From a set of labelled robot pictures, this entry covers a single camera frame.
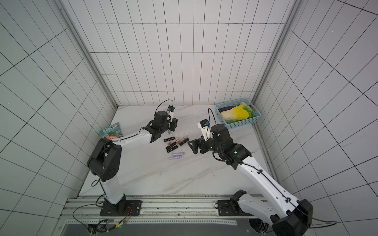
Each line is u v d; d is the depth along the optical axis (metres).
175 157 0.90
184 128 1.03
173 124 0.83
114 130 1.03
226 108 1.13
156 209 0.74
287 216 0.37
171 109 0.80
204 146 0.63
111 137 0.95
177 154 0.92
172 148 0.94
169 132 1.00
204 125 0.62
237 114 1.04
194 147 0.63
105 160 0.49
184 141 0.97
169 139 0.98
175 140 0.98
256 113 1.07
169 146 0.95
